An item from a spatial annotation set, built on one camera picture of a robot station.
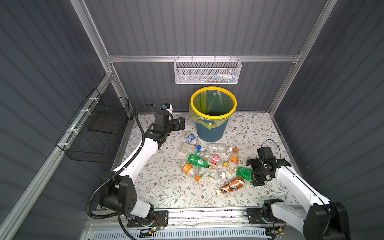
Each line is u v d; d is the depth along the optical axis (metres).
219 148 0.96
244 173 0.86
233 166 0.89
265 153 0.68
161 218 0.73
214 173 0.87
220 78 0.92
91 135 0.73
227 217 0.75
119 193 0.42
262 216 0.73
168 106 0.72
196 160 0.88
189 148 0.98
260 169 0.70
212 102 1.01
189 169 0.86
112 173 0.43
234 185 0.79
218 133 1.08
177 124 0.74
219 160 0.91
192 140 0.99
